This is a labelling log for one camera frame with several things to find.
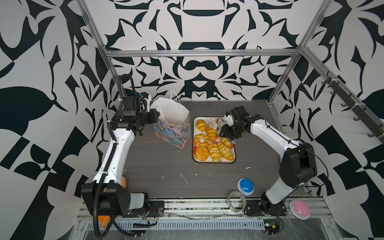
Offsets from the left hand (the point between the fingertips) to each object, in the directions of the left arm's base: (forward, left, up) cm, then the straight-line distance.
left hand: (157, 110), depth 77 cm
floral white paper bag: (-7, -8, -5) cm, 12 cm away
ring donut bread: (-4, -21, -27) cm, 34 cm away
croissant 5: (-12, -37, -24) cm, 46 cm away
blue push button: (-31, -45, -26) cm, 60 cm away
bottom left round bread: (-13, -23, -24) cm, 36 cm away
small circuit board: (-49, -53, -30) cm, 78 cm away
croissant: (+8, -24, -25) cm, 35 cm away
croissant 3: (-5, -39, -26) cm, 47 cm away
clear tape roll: (-39, -35, -25) cm, 58 cm away
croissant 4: (-12, -31, -24) cm, 41 cm away
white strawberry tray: (+5, -21, -28) cm, 35 cm away
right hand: (-5, -35, -16) cm, 39 cm away
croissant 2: (+1, -30, -23) cm, 38 cm away
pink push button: (-42, -69, -27) cm, 85 cm away
